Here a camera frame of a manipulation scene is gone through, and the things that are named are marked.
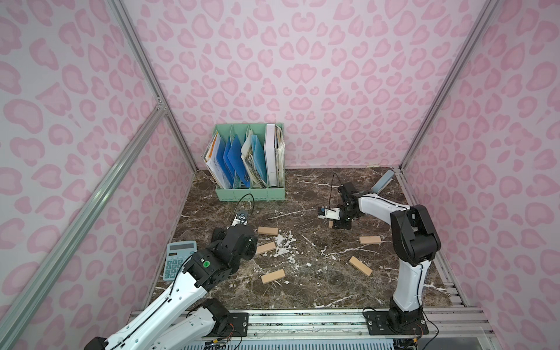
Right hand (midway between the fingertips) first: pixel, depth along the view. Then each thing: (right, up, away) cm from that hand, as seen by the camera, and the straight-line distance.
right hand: (335, 219), depth 100 cm
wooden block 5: (+13, -8, -7) cm, 17 cm away
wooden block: (-30, -4, -4) cm, 31 cm away
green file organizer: (-38, +38, -1) cm, 54 cm away
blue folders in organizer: (-47, +26, -1) cm, 53 cm away
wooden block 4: (-3, -1, -4) cm, 5 cm away
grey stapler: (+25, +17, +8) cm, 31 cm away
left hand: (-38, 0, -25) cm, 46 cm away
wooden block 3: (-27, -19, -16) cm, 37 cm away
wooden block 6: (+7, -16, -14) cm, 22 cm away
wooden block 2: (-31, -10, -9) cm, 34 cm away
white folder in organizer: (-29, +32, -7) cm, 44 cm away
